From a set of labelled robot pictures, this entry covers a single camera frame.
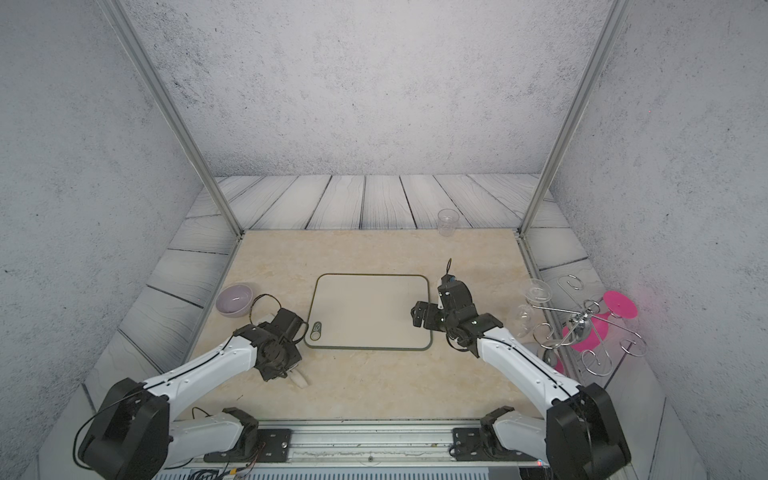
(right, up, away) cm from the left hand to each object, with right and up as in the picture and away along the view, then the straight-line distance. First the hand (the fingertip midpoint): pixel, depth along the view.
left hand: (298, 364), depth 85 cm
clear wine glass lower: (+60, +14, -9) cm, 62 cm away
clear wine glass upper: (+61, +23, -15) cm, 66 cm away
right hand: (+37, +15, -1) cm, 39 cm away
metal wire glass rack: (+68, +15, -21) cm, 73 cm away
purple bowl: (-25, +16, +13) cm, 32 cm away
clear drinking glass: (+49, +44, +36) cm, 75 cm away
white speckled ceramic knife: (+1, -3, -4) cm, 4 cm away
